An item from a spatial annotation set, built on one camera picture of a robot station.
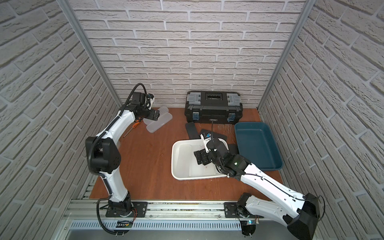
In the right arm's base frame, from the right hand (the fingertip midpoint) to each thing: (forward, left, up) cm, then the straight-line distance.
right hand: (203, 149), depth 75 cm
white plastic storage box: (-1, +11, -15) cm, 19 cm away
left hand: (+30, +29, +1) cm, 42 cm away
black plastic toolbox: (+32, -10, -2) cm, 34 cm away
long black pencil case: (+25, +6, -17) cm, 31 cm away
